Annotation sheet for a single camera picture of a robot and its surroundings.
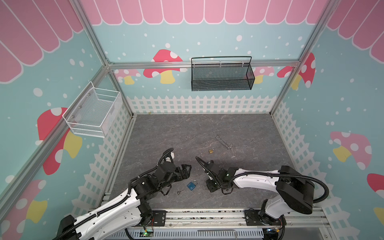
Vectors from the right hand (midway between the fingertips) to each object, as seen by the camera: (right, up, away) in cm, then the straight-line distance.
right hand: (207, 185), depth 84 cm
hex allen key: (+19, +16, +13) cm, 28 cm away
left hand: (-12, +10, -8) cm, 18 cm away
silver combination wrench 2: (+8, +26, +21) cm, 34 cm away
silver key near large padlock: (-16, -3, -2) cm, 16 cm away
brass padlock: (+4, +17, +15) cm, 23 cm away
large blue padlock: (-9, 0, -1) cm, 9 cm away
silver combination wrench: (+17, +21, +17) cm, 31 cm away
